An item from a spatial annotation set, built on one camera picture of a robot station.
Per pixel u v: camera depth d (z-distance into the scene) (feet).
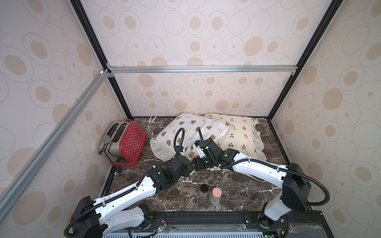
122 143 2.74
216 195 2.36
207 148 1.98
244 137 3.10
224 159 1.90
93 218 1.29
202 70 2.96
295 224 2.39
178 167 1.83
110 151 2.80
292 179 1.47
